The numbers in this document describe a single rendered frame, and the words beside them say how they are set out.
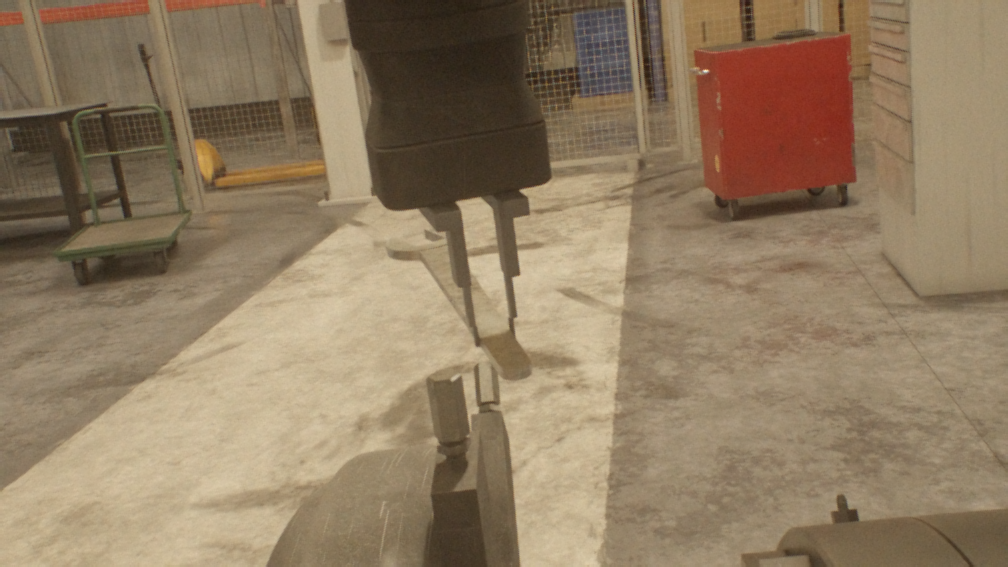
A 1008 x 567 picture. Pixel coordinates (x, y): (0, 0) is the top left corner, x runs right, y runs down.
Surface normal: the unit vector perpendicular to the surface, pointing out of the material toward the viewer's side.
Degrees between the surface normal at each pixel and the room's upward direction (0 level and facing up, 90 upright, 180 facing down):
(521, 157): 94
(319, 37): 90
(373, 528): 6
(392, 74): 100
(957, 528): 12
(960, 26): 90
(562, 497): 0
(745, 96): 90
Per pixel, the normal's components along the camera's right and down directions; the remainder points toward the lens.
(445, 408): 0.01, 0.31
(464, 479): -0.12, -0.94
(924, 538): -0.12, -0.99
